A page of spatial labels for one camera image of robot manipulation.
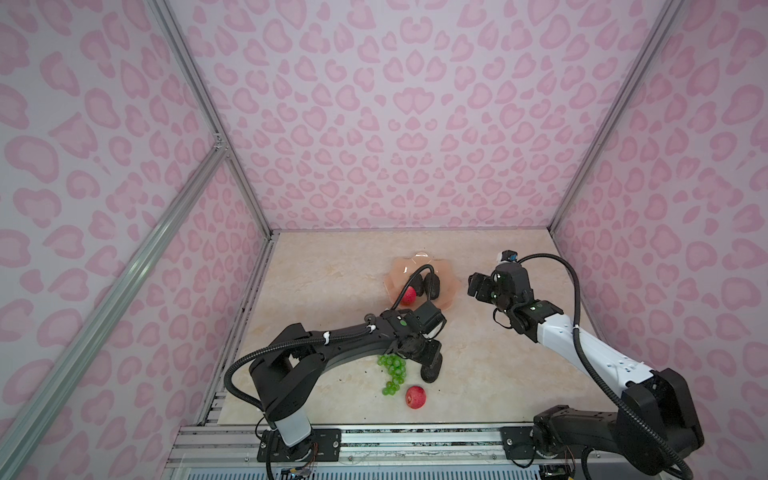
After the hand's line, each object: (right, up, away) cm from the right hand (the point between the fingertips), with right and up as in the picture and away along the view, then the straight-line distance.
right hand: (482, 278), depth 85 cm
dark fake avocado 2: (-15, -26, -3) cm, 30 cm away
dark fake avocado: (-12, -3, +13) cm, 19 cm away
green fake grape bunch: (-24, -25, -4) cm, 35 cm away
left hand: (-13, -20, -4) cm, 25 cm away
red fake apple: (-19, -30, -9) cm, 37 cm away
